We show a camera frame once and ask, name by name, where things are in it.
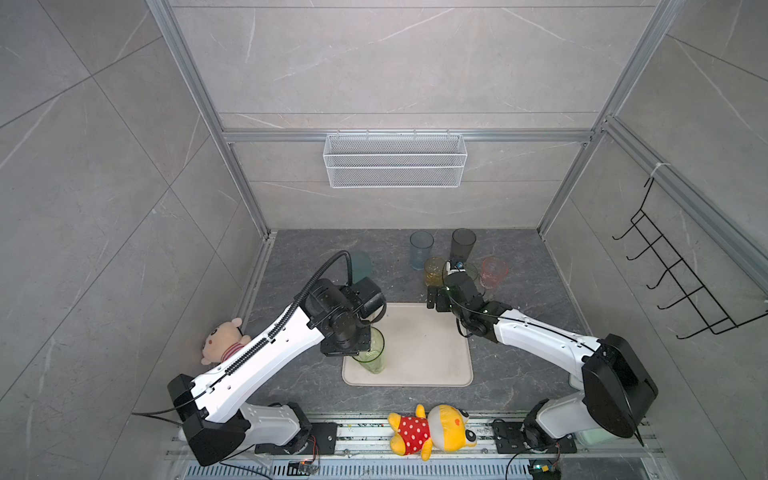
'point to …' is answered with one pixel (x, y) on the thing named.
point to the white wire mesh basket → (358, 161)
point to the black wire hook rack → (713, 315)
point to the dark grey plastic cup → (463, 241)
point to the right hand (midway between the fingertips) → (444, 289)
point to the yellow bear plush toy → (444, 428)
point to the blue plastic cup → (421, 246)
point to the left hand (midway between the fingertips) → (362, 347)
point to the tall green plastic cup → (371, 359)
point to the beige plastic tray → (423, 348)
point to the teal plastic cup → (361, 265)
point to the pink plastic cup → (492, 269)
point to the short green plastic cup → (471, 269)
